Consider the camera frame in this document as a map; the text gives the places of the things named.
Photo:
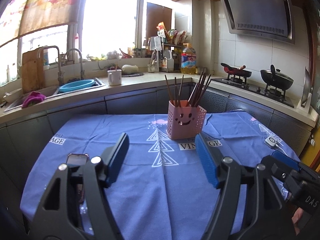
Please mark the stainless steel sink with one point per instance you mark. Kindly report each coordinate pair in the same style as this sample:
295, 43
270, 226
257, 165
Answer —
49, 92

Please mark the yellow cooking oil bottle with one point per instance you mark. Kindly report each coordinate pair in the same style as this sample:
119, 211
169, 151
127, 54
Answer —
188, 59

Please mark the black wok with lid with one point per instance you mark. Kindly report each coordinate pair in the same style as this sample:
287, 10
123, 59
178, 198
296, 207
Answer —
275, 78

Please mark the blue patterned tablecloth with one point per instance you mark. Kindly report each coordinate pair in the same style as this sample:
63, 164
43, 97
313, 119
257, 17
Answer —
162, 191

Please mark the wooden cutting board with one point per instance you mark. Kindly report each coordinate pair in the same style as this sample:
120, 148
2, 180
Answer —
32, 73

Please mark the white plastic jug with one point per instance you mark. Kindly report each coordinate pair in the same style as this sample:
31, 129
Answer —
167, 62

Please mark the right chrome faucet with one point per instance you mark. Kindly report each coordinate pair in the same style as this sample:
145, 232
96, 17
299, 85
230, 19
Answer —
82, 72

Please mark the person's hand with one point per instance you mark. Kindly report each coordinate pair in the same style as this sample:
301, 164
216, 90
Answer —
296, 218

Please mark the steel pot lid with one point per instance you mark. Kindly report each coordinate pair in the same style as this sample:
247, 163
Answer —
306, 88

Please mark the patterned window blind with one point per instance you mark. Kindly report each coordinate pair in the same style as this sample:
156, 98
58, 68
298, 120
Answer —
23, 17

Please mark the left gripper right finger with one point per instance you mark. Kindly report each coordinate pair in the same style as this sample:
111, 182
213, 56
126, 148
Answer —
265, 214

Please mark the blue plastic basin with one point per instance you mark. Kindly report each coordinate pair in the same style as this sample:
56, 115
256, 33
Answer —
76, 85

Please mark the small white device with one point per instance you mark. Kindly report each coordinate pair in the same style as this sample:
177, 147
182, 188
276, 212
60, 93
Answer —
271, 142

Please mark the steel range hood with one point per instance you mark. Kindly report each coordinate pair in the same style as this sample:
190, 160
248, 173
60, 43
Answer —
270, 19

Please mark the dark chopstick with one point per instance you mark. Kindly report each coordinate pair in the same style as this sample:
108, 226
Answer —
181, 84
195, 91
203, 88
204, 74
169, 91
176, 93

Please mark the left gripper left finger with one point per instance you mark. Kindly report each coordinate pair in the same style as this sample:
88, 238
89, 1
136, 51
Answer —
58, 213

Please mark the pink perforated utensil holder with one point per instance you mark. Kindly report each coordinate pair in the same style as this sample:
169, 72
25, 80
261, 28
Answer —
184, 122

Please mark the black gas stove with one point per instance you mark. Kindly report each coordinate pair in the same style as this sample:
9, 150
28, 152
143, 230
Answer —
273, 93

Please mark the red frying pan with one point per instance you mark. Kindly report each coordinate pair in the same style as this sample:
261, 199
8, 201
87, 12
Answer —
236, 71

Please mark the white ceramic mug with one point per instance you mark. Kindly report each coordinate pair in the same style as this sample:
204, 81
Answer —
114, 77

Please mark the snack packages on rack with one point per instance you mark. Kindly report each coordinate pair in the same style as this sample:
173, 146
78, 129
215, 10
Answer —
173, 36

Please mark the magenta cloth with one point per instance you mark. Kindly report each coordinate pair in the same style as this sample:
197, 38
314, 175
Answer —
33, 98

